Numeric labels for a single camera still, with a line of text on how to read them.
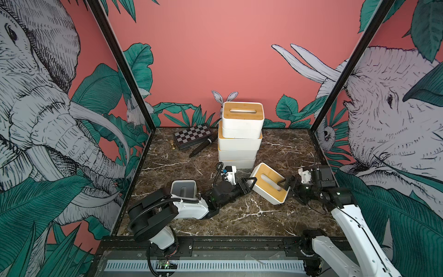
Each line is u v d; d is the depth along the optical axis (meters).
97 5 0.69
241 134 0.76
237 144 0.82
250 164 0.93
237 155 0.90
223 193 0.61
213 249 0.75
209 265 0.70
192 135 1.11
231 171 0.75
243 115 0.72
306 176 0.70
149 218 0.43
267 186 0.79
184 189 0.90
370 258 0.41
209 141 1.10
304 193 0.63
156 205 0.43
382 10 0.70
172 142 1.05
